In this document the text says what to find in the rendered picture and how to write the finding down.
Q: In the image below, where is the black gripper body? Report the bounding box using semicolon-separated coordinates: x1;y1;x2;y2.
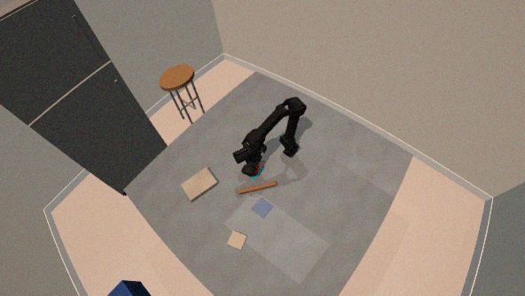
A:
241;145;267;177

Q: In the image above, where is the tan flat square slab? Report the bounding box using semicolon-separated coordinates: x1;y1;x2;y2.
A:
227;230;247;250

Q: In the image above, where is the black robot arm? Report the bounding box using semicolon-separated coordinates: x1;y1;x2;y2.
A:
232;97;307;164

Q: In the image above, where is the tan flat rectangular block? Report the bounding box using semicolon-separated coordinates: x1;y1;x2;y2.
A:
181;167;218;202

